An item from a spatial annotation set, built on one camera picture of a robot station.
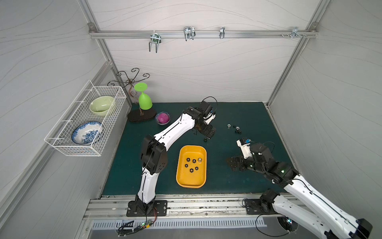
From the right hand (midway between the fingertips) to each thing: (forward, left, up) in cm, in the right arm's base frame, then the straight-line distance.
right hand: (233, 156), depth 75 cm
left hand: (+16, +13, 0) cm, 20 cm away
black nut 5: (0, +26, -15) cm, 30 cm away
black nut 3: (+4, +25, -15) cm, 29 cm away
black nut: (+19, +14, -16) cm, 29 cm away
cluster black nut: (-3, +22, -15) cm, 27 cm away
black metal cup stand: (+37, +67, -11) cm, 78 cm away
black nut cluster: (+29, -9, -15) cm, 34 cm away
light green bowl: (+14, +67, +21) cm, 72 cm away
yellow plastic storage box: (-7, +18, -14) cm, 24 cm away
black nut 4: (+3, +21, -15) cm, 26 cm away
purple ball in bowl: (+31, +45, -8) cm, 55 cm away
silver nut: (+4, +18, -15) cm, 24 cm away
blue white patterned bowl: (0, +67, +19) cm, 69 cm away
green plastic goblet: (+30, +53, +8) cm, 62 cm away
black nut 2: (-1, +19, -14) cm, 24 cm away
